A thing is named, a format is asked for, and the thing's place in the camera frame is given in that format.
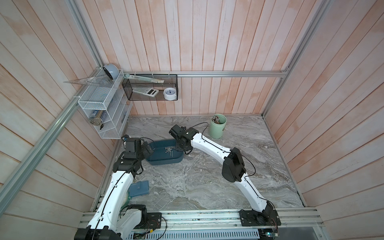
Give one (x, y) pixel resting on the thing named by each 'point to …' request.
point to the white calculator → (149, 91)
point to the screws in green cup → (216, 119)
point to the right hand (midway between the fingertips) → (180, 147)
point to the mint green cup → (217, 125)
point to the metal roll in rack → (98, 116)
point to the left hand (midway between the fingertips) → (142, 151)
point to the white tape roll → (170, 94)
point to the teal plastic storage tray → (164, 152)
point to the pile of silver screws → (168, 149)
